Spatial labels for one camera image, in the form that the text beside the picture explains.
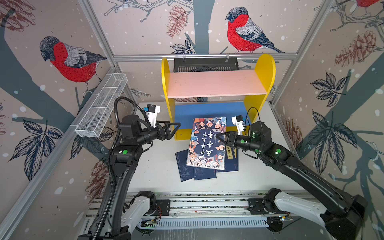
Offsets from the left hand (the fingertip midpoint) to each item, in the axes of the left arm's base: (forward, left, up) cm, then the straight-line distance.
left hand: (173, 124), depth 63 cm
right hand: (-3, -18, -6) cm, 20 cm away
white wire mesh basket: (+5, +41, -6) cm, 41 cm away
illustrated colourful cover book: (-7, -14, -10) cm, 19 cm away
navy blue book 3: (-1, -31, -35) cm, 47 cm away
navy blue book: (-8, -4, -36) cm, 37 cm away
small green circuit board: (-32, +14, -38) cm, 52 cm away
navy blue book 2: (-10, -13, -34) cm, 38 cm away
